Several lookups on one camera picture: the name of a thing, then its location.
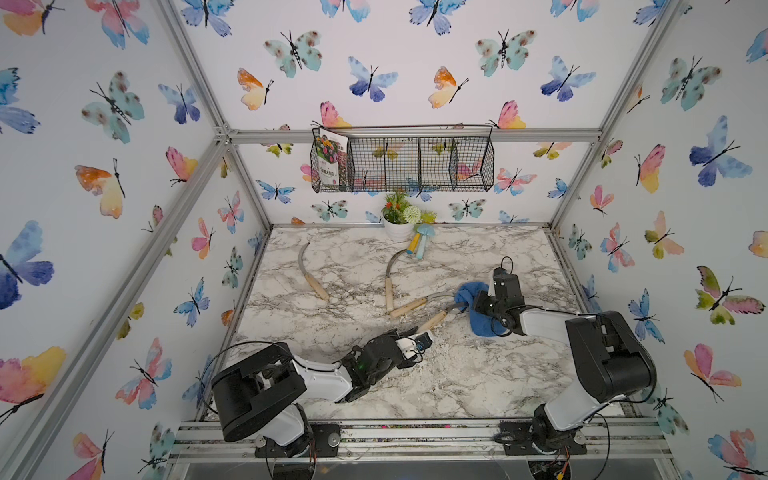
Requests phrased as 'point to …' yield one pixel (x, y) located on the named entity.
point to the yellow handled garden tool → (413, 243)
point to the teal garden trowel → (426, 230)
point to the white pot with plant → (399, 218)
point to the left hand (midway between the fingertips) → (419, 329)
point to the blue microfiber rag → (481, 324)
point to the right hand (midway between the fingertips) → (475, 295)
